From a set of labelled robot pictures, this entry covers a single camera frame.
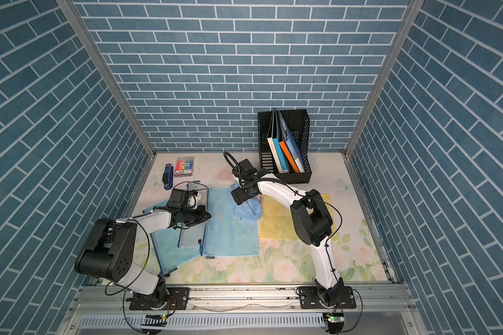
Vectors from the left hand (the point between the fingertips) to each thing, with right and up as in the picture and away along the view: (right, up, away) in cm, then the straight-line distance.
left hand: (214, 215), depth 93 cm
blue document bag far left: (-19, -10, -5) cm, 23 cm away
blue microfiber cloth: (+17, +3, +1) cm, 17 cm away
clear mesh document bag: (-6, -7, -7) cm, 12 cm away
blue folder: (+34, +33, -3) cm, 47 cm away
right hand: (+13, +9, +2) cm, 16 cm away
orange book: (+34, +26, +1) cm, 43 cm away
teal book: (+29, +28, -1) cm, 41 cm away
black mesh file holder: (+40, +46, +12) cm, 62 cm away
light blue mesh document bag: (+6, -8, -2) cm, 10 cm away
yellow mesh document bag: (+28, -3, +2) cm, 28 cm away
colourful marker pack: (-21, +22, +20) cm, 37 cm away
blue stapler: (-27, +17, +13) cm, 34 cm away
